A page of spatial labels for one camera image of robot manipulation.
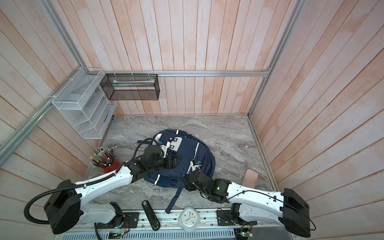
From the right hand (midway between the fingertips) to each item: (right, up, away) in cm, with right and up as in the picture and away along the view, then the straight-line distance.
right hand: (186, 178), depth 78 cm
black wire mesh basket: (-39, +57, +25) cm, 74 cm away
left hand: (-5, +8, +1) cm, 10 cm away
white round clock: (+2, -17, -7) cm, 19 cm away
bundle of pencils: (-45, +11, +1) cm, 47 cm away
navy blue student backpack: (+5, +11, +8) cm, 14 cm away
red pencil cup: (-41, +6, +6) cm, 41 cm away
